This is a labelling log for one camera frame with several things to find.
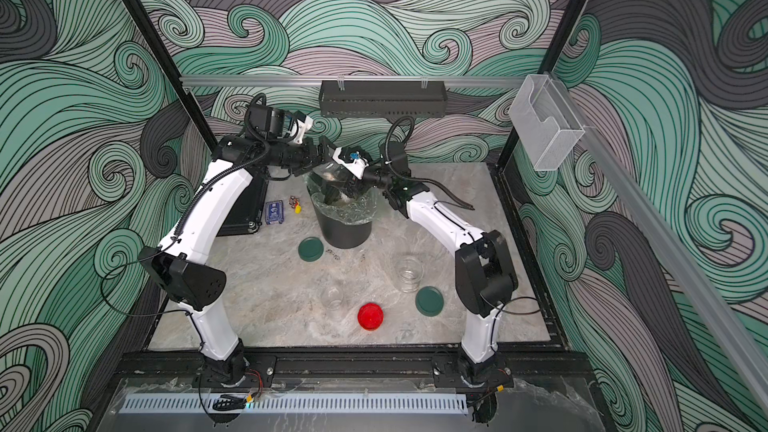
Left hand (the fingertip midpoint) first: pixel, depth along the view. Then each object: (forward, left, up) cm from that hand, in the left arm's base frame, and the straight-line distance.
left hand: (332, 153), depth 74 cm
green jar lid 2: (-25, -27, -34) cm, 50 cm away
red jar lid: (-29, -10, -35) cm, 46 cm away
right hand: (+1, +1, -5) cm, 5 cm away
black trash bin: (-4, 0, -33) cm, 33 cm away
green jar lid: (-8, +10, -35) cm, 37 cm away
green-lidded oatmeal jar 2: (-17, -21, -35) cm, 44 cm away
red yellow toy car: (+10, +19, -34) cm, 40 cm away
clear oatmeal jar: (-24, +1, -34) cm, 41 cm away
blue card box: (+6, +25, -34) cm, 43 cm away
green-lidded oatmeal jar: (0, +2, -15) cm, 15 cm away
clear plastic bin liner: (-9, -5, -13) cm, 16 cm away
